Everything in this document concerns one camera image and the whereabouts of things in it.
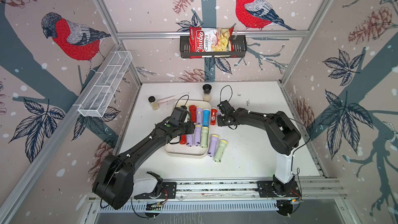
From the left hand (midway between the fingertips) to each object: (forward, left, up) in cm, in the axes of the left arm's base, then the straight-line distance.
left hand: (195, 124), depth 85 cm
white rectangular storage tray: (-10, +10, -12) cm, 19 cm away
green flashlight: (-4, -5, -8) cm, 10 cm away
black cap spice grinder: (+25, -7, 0) cm, 26 cm away
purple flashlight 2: (-7, -11, -9) cm, 16 cm away
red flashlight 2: (+14, +2, -9) cm, 17 cm away
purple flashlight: (+11, -2, -8) cm, 14 cm away
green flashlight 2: (-12, -14, -8) cm, 21 cm away
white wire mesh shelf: (+2, +45, +19) cm, 49 cm away
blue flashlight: (+13, -7, -9) cm, 17 cm away
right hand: (+9, -15, -11) cm, 21 cm away
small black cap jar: (+18, +28, -6) cm, 34 cm away
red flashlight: (-5, +7, -10) cm, 13 cm away
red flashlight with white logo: (+11, -11, -8) cm, 18 cm away
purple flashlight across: (-6, +3, -9) cm, 11 cm away
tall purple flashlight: (-3, -1, -9) cm, 9 cm away
